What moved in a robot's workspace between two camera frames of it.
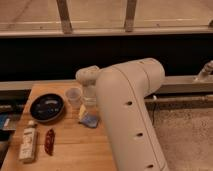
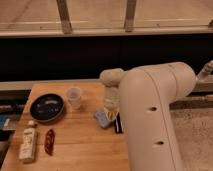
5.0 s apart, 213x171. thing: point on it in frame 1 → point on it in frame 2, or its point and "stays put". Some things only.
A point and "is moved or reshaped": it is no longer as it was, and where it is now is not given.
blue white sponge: x=88 y=120 is moved or reshaped
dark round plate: x=46 y=107 stays put
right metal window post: x=130 y=15 stays put
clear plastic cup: x=73 y=94 stays put
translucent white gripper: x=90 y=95 → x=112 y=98
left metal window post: x=65 y=18 stays put
